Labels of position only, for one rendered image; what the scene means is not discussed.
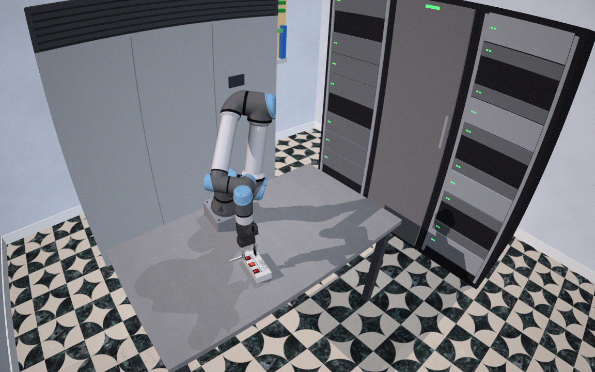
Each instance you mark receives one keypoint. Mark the white power strip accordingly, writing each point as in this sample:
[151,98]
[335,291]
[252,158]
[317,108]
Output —
[257,267]

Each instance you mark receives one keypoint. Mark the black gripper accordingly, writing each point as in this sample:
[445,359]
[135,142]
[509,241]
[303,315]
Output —
[246,230]

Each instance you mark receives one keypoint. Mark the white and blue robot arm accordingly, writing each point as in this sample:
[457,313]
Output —
[236,192]

